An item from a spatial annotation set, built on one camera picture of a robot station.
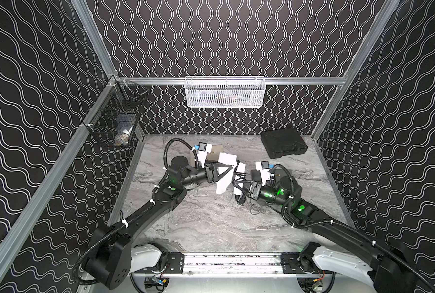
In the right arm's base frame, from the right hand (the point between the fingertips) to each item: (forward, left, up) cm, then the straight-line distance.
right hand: (237, 181), depth 70 cm
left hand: (+4, +3, +6) cm, 8 cm away
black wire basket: (+35, +61, +2) cm, 71 cm away
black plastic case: (+40, -31, -19) cm, 55 cm away
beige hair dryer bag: (+6, +9, +8) cm, 14 cm away
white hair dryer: (+2, 0, +3) cm, 4 cm away
